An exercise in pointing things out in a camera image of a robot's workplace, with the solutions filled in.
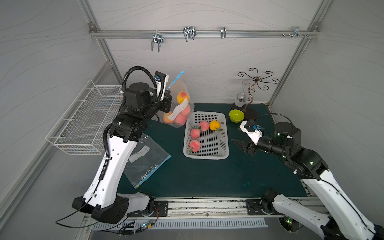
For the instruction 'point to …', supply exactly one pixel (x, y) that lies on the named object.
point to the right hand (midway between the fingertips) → (238, 132)
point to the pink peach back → (204, 125)
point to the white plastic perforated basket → (214, 143)
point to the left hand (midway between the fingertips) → (169, 90)
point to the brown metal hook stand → (251, 75)
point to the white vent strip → (140, 226)
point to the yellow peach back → (213, 124)
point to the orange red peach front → (166, 119)
